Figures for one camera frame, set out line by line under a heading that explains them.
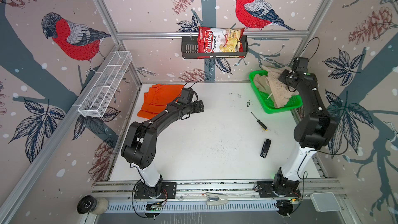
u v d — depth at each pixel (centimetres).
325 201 70
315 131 51
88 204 61
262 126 95
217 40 88
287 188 66
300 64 69
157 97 111
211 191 75
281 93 86
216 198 70
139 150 46
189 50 95
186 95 71
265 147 84
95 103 70
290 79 66
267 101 106
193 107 79
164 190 73
